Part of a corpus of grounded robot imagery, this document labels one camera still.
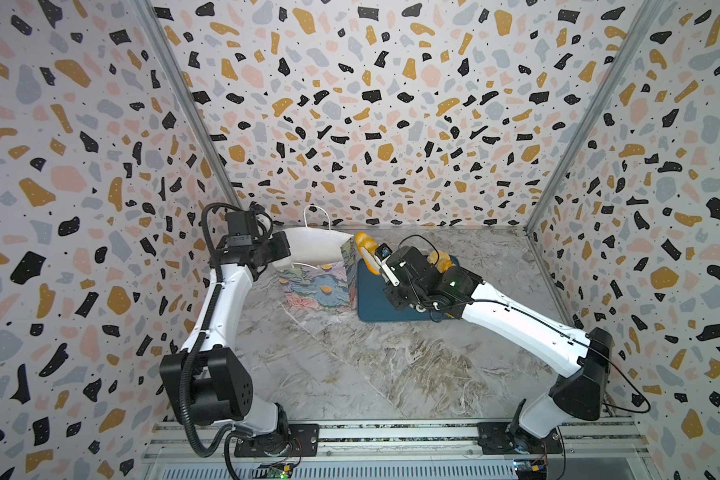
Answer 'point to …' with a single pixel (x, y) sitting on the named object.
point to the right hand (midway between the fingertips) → (387, 278)
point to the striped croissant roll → (368, 248)
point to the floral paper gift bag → (322, 270)
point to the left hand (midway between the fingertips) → (286, 236)
